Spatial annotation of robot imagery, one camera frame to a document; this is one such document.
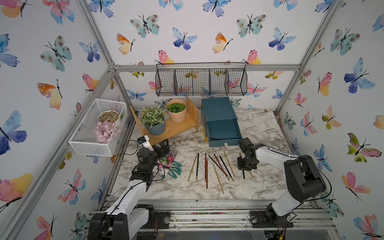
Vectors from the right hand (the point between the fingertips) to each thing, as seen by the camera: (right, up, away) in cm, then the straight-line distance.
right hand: (242, 167), depth 91 cm
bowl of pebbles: (-68, +29, -20) cm, 77 cm away
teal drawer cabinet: (-16, +36, +1) cm, 39 cm away
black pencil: (-27, 0, +1) cm, 27 cm away
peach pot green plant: (-41, +36, +4) cm, 54 cm away
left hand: (-46, +16, -8) cm, 49 cm away
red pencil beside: (-22, -3, -2) cm, 22 cm away
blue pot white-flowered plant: (-53, +29, -5) cm, 60 cm away
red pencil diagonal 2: (-13, 0, +2) cm, 13 cm away
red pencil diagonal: (-10, -5, -4) cm, 12 cm away
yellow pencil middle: (-8, +1, +2) cm, 8 cm away
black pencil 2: (-10, -1, 0) cm, 10 cm away
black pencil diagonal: (0, -4, -3) cm, 5 cm away
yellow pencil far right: (+4, -4, -3) cm, 7 cm away
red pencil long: (-22, 0, 0) cm, 23 cm away
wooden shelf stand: (-44, +23, +10) cm, 51 cm away
